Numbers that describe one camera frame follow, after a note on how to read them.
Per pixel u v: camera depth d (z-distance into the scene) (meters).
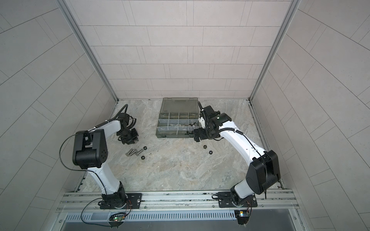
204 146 0.91
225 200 0.71
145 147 0.89
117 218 0.64
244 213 0.69
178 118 0.99
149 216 1.05
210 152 0.89
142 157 0.85
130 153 0.87
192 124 1.00
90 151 0.49
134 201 0.71
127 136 0.81
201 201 0.72
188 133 0.96
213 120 0.56
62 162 0.46
